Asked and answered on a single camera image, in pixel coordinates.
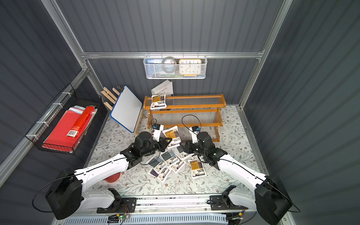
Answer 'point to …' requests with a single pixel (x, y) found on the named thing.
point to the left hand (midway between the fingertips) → (172, 140)
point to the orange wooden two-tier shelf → (188, 111)
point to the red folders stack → (58, 139)
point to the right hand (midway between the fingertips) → (182, 144)
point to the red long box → (80, 121)
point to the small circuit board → (115, 218)
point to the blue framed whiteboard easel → (127, 110)
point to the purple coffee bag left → (162, 175)
